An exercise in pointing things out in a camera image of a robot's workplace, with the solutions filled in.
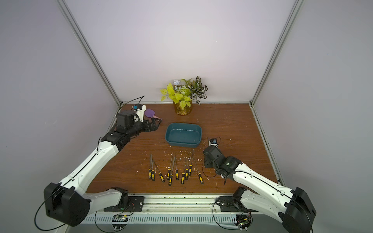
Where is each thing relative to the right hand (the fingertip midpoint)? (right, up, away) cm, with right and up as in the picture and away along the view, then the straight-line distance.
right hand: (208, 154), depth 80 cm
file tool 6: (-18, -11, +3) cm, 21 cm away
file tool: (-34, -10, +5) cm, 36 cm away
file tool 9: (-10, -9, +5) cm, 14 cm away
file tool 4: (-23, -10, +4) cm, 26 cm away
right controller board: (+16, -30, -11) cm, 35 cm away
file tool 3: (-28, -12, +3) cm, 31 cm away
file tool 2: (-33, -11, +4) cm, 35 cm away
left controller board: (-47, -32, -8) cm, 57 cm away
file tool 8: (-12, -11, +3) cm, 17 cm away
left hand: (-29, +20, -2) cm, 35 cm away
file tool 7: (-14, -13, +1) cm, 19 cm away
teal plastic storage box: (-15, +8, +21) cm, 27 cm away
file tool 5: (-21, -13, +2) cm, 25 cm away
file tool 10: (-4, -13, +1) cm, 14 cm away
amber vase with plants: (-15, +38, +21) cm, 46 cm away
